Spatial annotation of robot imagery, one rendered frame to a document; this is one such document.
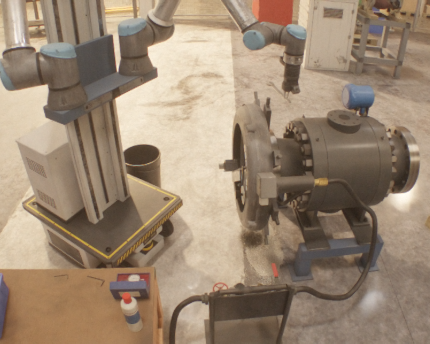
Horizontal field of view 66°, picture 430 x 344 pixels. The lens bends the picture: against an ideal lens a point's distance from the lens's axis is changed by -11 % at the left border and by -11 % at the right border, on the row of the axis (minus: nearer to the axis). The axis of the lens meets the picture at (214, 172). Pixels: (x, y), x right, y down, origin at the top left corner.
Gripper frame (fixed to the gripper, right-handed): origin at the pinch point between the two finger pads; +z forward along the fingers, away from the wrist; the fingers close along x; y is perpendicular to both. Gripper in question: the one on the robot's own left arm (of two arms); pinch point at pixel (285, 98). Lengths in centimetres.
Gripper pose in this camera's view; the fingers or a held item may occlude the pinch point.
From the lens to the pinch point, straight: 181.3
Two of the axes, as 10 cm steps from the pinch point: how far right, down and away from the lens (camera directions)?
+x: 9.4, -2.1, 2.7
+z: -0.1, 7.7, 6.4
